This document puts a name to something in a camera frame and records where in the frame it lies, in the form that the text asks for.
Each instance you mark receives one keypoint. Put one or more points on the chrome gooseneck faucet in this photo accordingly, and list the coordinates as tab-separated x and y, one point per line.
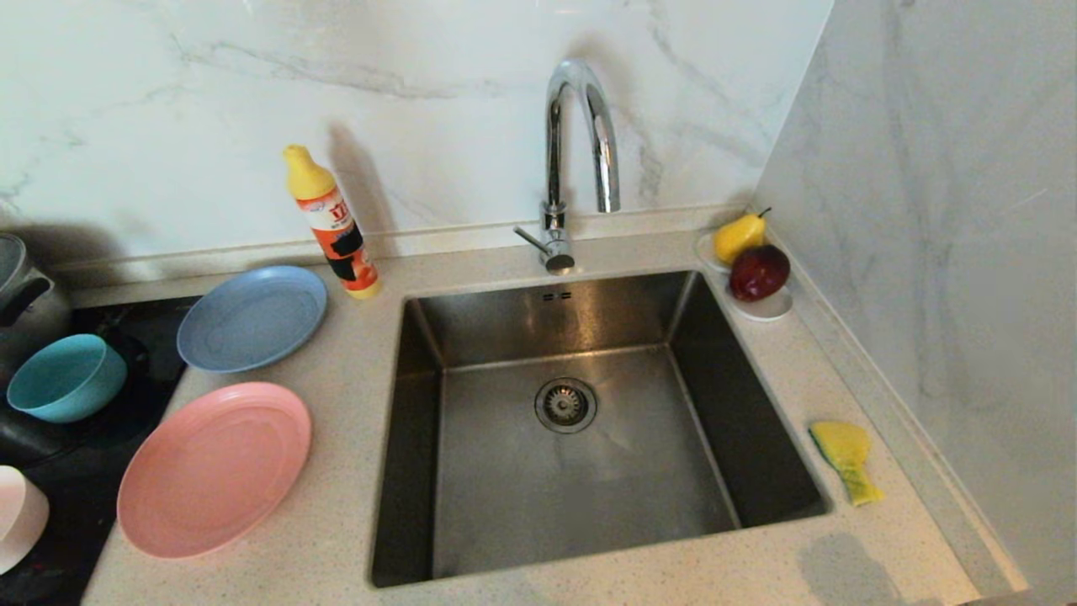
599	143

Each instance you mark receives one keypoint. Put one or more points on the orange yellow dish soap bottle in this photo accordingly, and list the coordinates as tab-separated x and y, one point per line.
332	223

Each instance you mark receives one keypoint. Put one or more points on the blue plate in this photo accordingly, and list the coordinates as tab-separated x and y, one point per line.
252	318

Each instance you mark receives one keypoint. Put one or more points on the yellow sponge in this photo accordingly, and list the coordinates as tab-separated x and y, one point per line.
841	444

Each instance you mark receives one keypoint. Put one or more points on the large pink plate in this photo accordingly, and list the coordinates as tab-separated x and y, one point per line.
214	467

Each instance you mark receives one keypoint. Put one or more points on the teal bowl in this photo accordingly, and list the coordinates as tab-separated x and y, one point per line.
63	379

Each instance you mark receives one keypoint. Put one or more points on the small light pink plate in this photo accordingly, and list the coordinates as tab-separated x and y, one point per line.
18	518

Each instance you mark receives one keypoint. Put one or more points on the stainless steel sink basin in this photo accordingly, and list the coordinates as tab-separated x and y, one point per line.
522	505

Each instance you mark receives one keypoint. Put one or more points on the round metal drain strainer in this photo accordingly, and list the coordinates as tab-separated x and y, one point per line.
565	406

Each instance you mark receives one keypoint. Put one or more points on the yellow pear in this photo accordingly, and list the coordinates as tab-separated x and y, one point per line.
735	239

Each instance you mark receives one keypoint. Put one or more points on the dark red apple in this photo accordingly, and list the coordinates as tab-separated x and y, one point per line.
759	273

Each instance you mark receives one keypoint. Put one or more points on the small white fruit dish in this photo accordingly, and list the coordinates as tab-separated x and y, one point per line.
769	309

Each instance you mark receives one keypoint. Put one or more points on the black induction cooktop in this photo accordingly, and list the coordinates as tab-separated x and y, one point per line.
151	328

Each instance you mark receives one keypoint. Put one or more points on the black frying pan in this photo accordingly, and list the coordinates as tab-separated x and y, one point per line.
25	438

